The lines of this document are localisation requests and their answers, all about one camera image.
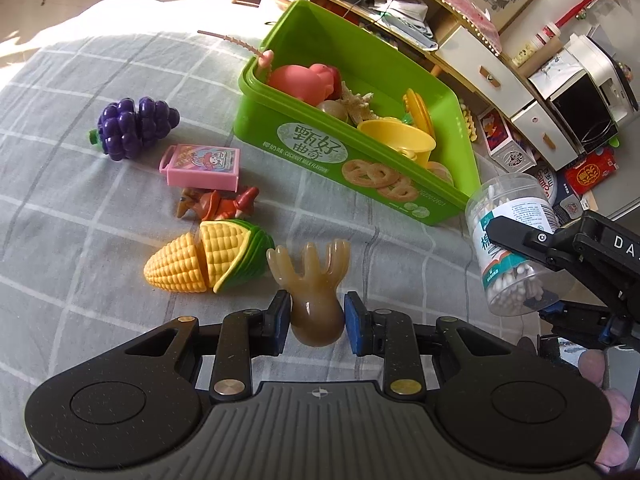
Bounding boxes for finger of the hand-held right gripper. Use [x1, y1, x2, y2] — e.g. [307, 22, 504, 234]
[537, 300, 615, 347]
[486, 215, 576, 272]

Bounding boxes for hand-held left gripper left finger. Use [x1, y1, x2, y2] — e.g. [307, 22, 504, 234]
[122, 290, 292, 404]

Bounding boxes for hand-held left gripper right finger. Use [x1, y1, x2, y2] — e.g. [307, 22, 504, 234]
[344, 291, 507, 404]

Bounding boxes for amber toy octopus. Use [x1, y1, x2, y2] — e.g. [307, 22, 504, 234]
[266, 241, 352, 348]

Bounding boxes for clear cotton swab jar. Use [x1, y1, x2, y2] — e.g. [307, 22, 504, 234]
[465, 174, 576, 317]

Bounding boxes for pink capsule ball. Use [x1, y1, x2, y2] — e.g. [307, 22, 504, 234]
[427, 161, 455, 187]

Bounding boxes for yellow toy bowl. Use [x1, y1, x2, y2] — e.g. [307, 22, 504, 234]
[357, 117, 437, 167]

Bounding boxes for yellow toy plate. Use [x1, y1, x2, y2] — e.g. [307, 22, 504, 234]
[402, 88, 436, 138]

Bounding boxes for green plastic box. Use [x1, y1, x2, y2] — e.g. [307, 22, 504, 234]
[235, 0, 483, 228]

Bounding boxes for brown toy ball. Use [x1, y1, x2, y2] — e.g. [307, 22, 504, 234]
[319, 100, 349, 122]

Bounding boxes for tan starfish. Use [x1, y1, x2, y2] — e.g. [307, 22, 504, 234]
[340, 82, 376, 123]

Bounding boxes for pink toy pig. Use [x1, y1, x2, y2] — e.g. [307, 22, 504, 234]
[267, 62, 342, 109]

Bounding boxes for brown stick with pink tip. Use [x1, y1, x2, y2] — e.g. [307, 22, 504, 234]
[197, 30, 275, 68]

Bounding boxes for person's right hand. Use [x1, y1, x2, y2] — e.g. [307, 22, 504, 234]
[577, 349, 632, 471]

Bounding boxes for red packet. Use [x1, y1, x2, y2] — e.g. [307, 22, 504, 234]
[564, 147, 619, 196]

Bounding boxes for yellow toy corn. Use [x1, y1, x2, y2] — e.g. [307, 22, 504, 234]
[144, 219, 275, 293]

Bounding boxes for brown fox figurine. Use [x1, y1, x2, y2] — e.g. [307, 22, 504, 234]
[175, 186, 261, 221]

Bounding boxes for egg tray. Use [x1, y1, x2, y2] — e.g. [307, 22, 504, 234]
[459, 101, 480, 145]

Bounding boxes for wood and white cabinet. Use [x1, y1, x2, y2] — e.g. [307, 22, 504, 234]
[235, 0, 583, 171]

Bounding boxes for white paper sheet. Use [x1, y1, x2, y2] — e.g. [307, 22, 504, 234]
[529, 51, 573, 96]

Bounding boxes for pink toy carton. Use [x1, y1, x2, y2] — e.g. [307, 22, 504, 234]
[160, 143, 242, 192]

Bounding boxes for tall printed bottle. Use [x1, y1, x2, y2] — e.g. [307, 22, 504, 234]
[514, 21, 565, 67]

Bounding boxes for grey checked tablecloth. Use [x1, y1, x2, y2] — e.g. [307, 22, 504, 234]
[0, 7, 551, 461]

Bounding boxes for purple toy grapes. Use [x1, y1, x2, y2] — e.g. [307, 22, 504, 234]
[89, 97, 181, 162]

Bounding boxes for pile of folded papers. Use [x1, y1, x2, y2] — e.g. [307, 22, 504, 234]
[372, 0, 438, 52]

